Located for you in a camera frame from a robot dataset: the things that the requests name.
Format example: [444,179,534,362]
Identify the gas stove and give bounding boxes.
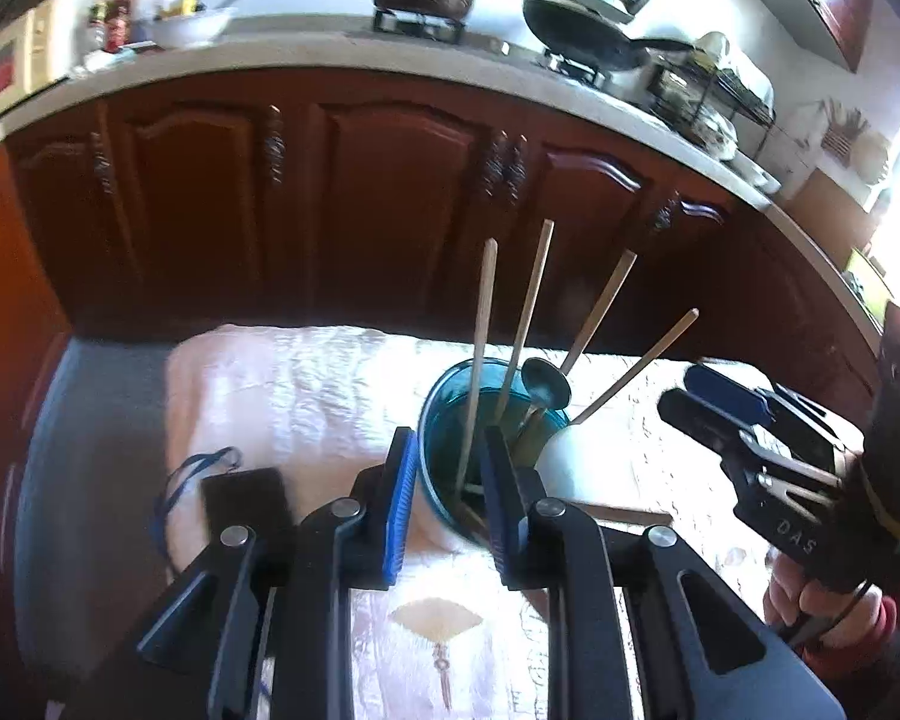
[371,6,608,87]

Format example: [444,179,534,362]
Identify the small white bowl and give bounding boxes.
[731,157,782,192]

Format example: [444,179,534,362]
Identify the dark wooden base cabinets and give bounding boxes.
[0,67,900,428]

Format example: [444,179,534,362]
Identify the person's right forearm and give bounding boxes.
[791,592,900,720]

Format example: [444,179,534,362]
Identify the large white bowl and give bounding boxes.
[150,6,237,47]

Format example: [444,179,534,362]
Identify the brown board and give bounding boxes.
[780,169,871,256]

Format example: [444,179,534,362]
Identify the wire dish rack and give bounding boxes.
[645,31,777,151]

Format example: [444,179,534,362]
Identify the blue cord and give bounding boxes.
[152,448,242,567]

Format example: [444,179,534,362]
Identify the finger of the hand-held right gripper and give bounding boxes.
[657,388,841,492]
[682,364,860,466]

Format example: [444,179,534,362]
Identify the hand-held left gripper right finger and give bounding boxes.
[478,425,848,720]

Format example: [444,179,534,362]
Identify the quilted white tablecloth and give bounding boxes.
[163,324,796,720]

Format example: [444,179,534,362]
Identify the person's right hand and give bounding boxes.
[763,549,900,650]

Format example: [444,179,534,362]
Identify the green basin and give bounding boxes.
[844,247,897,301]

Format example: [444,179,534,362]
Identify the white microwave oven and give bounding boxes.
[0,0,95,128]

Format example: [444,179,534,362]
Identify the metal spoon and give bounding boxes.
[510,358,573,462]

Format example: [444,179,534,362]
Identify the wall utensil holder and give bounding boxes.
[817,101,890,185]

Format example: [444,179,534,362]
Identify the blue glass cup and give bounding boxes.
[418,360,571,545]

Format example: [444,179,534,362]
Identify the black wok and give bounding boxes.
[523,0,695,72]

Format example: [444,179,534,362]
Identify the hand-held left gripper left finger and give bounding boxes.
[133,426,419,720]

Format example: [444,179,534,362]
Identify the grey stone countertop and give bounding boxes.
[0,11,893,346]

